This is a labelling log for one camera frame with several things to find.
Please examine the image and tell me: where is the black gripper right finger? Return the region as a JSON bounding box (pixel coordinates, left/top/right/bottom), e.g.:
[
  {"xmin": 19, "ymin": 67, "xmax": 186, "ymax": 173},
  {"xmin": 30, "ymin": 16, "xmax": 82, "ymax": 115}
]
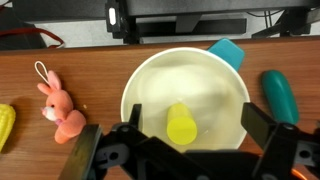
[{"xmin": 240, "ymin": 102, "xmax": 301, "ymax": 158}]

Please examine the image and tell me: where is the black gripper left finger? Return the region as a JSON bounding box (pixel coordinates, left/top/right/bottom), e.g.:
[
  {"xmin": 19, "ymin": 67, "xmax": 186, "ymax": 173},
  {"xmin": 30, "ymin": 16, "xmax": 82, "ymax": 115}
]
[{"xmin": 126, "ymin": 103, "xmax": 158, "ymax": 151}]

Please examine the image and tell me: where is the yellow cylinder block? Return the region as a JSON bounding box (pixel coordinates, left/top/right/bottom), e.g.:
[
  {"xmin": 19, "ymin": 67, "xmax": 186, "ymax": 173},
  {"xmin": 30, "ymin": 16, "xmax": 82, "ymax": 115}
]
[{"xmin": 166, "ymin": 102, "xmax": 198, "ymax": 146}]

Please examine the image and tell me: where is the teal oblong toy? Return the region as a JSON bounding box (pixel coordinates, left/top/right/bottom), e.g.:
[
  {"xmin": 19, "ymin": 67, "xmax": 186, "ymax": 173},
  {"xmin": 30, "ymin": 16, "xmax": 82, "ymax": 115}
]
[{"xmin": 260, "ymin": 69, "xmax": 300, "ymax": 126}]

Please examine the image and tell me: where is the cream white bowl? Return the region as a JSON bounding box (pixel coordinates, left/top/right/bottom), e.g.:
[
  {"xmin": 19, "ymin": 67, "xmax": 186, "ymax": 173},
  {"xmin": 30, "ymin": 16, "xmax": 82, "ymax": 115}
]
[{"xmin": 120, "ymin": 38, "xmax": 251, "ymax": 154}]

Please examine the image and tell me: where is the pink plush bunny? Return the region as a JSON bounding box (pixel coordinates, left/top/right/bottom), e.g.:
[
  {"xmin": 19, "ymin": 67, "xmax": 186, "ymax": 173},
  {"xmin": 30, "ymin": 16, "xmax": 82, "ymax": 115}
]
[{"xmin": 34, "ymin": 60, "xmax": 87, "ymax": 145}]

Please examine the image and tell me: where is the black cart table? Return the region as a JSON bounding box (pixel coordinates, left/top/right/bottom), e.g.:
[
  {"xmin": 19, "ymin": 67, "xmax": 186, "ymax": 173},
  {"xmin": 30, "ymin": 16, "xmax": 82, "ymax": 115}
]
[{"xmin": 105, "ymin": 0, "xmax": 320, "ymax": 44}]

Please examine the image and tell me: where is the yellow toy corn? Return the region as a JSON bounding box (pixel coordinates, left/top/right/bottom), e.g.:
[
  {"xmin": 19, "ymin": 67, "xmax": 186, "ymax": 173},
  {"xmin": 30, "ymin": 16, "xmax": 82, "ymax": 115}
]
[{"xmin": 0, "ymin": 103, "xmax": 17, "ymax": 153}]

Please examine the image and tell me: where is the silver wrist mount plate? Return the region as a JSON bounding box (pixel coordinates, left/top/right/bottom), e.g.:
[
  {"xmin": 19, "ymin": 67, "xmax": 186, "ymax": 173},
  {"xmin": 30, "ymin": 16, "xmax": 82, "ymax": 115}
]
[{"xmin": 58, "ymin": 124, "xmax": 104, "ymax": 180}]

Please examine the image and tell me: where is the black bag with red straps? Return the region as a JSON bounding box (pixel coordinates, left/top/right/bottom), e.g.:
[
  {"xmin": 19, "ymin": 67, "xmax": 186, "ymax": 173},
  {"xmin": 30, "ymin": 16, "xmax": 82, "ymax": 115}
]
[{"xmin": 0, "ymin": 6, "xmax": 66, "ymax": 52}]

